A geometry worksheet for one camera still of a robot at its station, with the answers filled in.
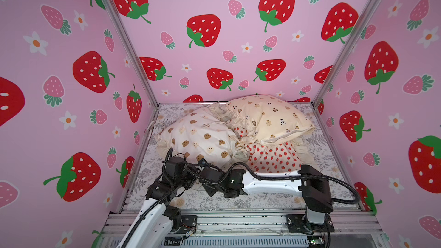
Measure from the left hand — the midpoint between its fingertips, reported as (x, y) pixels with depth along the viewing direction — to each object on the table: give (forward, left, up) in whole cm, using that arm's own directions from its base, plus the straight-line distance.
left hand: (204, 168), depth 79 cm
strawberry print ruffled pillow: (+9, -35, -4) cm, 36 cm away
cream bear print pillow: (+24, -29, +8) cm, 39 cm away
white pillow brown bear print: (+18, +2, +1) cm, 18 cm away
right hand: (-8, 0, -2) cm, 8 cm away
